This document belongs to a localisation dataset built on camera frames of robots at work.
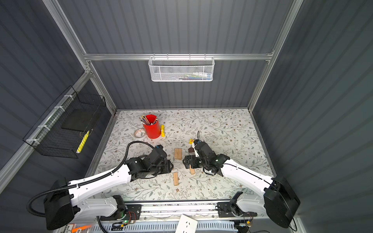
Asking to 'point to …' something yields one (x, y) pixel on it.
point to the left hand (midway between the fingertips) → (172, 166)
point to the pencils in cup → (144, 121)
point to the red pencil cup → (153, 130)
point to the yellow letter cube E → (191, 141)
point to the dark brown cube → (191, 150)
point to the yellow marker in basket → (82, 142)
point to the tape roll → (139, 133)
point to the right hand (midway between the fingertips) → (190, 161)
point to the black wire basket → (63, 130)
